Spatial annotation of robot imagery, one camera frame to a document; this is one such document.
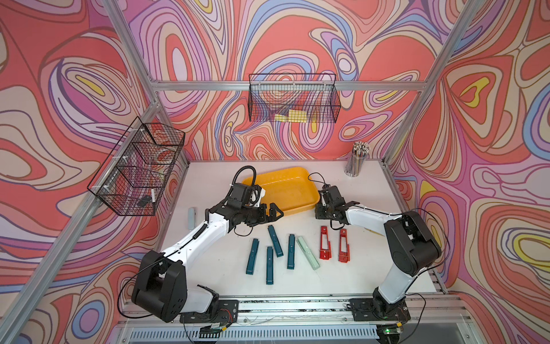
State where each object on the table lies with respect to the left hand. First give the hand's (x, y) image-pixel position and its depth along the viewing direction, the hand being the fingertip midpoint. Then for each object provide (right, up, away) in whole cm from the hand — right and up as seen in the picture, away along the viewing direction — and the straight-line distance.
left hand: (277, 217), depth 80 cm
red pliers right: (+27, -16, +6) cm, 33 cm away
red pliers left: (+20, -15, +7) cm, 26 cm away
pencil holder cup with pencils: (+40, +24, +24) cm, 53 cm away
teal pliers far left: (-10, -18, +2) cm, 21 cm away
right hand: (+20, -2, +16) cm, 26 cm away
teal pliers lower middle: (-3, -19, +1) cm, 19 cm away
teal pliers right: (+5, -18, +1) cm, 19 cm away
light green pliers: (+14, -17, +3) cm, 22 cm away
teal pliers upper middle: (0, -14, +6) cm, 15 cm away
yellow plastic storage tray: (+8, +10, +28) cm, 31 cm away
